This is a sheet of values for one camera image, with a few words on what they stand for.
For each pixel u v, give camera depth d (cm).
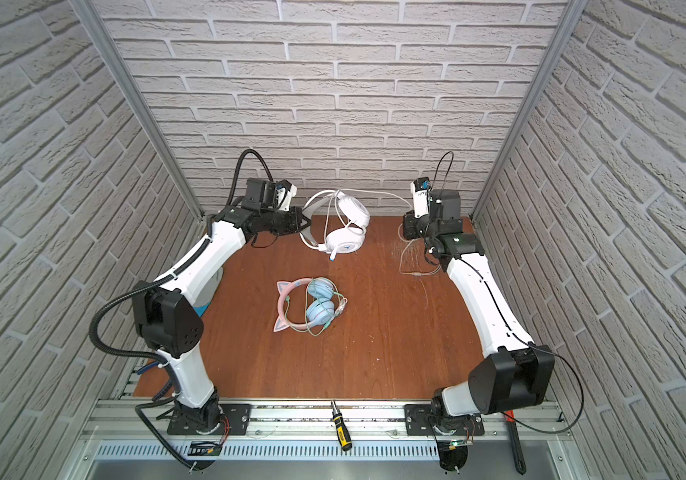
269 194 68
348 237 70
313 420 76
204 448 72
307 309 87
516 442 71
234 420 74
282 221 73
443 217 57
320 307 86
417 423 74
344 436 70
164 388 78
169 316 47
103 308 44
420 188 67
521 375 42
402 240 94
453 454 71
